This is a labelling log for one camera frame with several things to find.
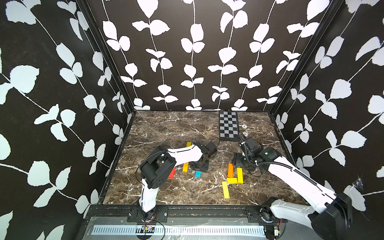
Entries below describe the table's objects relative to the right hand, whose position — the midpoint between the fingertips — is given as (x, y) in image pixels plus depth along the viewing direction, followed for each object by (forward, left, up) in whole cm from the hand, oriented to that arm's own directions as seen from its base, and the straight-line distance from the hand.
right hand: (234, 160), depth 79 cm
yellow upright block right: (-4, -5, -12) cm, 13 cm away
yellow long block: (-12, +5, -13) cm, 18 cm away
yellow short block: (-6, 0, -13) cm, 14 cm away
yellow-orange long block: (+1, +27, -11) cm, 30 cm away
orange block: (-1, 0, -12) cm, 12 cm away
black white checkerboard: (+29, -3, -11) cm, 31 cm away
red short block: (-3, +36, -12) cm, 38 cm away
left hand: (+1, +17, -12) cm, 21 cm away
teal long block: (-3, +20, -11) cm, 23 cm away
